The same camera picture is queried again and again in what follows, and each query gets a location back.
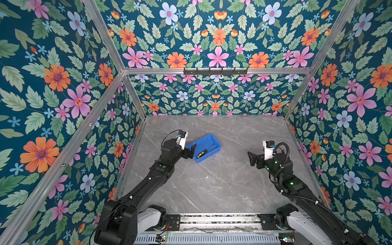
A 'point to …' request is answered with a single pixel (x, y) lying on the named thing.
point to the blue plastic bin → (205, 147)
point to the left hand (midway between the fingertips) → (189, 137)
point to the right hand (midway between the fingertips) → (256, 150)
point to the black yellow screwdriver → (205, 151)
